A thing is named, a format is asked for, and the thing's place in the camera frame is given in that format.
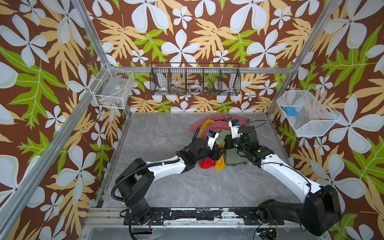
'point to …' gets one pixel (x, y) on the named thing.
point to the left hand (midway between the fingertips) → (221, 144)
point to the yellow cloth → (219, 162)
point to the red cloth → (207, 163)
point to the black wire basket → (195, 79)
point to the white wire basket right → (307, 111)
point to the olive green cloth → (233, 157)
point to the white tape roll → (195, 88)
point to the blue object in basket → (290, 111)
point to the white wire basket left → (111, 88)
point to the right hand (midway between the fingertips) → (221, 135)
